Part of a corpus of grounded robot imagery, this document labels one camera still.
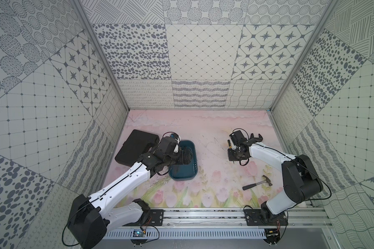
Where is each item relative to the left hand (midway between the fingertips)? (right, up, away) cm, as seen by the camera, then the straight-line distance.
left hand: (186, 152), depth 78 cm
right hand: (+28, -6, +14) cm, 32 cm away
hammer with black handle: (+45, -17, +8) cm, 49 cm away
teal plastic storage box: (0, -13, +10) cm, 17 cm away
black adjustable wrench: (+45, +4, +26) cm, 52 cm away
